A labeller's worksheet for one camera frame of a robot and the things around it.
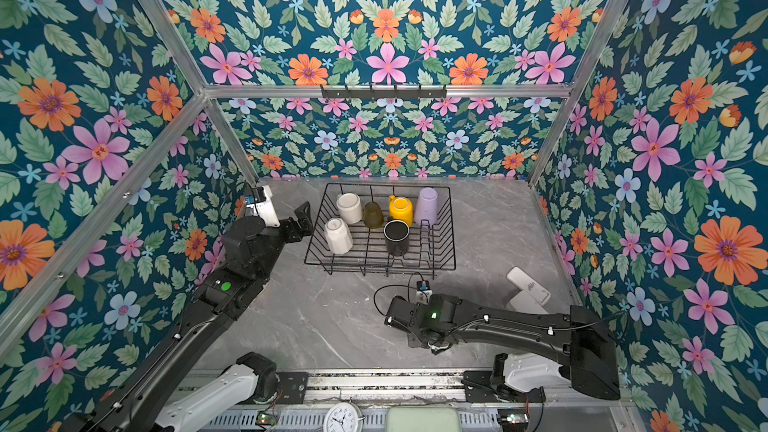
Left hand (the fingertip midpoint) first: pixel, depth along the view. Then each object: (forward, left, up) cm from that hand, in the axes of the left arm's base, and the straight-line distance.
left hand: (294, 198), depth 68 cm
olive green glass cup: (+15, -16, -28) cm, 35 cm away
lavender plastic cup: (+14, -34, -23) cm, 43 cm away
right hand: (-25, -27, -27) cm, 46 cm away
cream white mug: (+5, -6, -23) cm, 24 cm away
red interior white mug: (+16, -8, -25) cm, 31 cm away
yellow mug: (+13, -25, -23) cm, 36 cm away
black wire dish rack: (+3, -35, -31) cm, 47 cm away
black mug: (+3, -23, -22) cm, 33 cm away
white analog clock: (-41, -9, -30) cm, 51 cm away
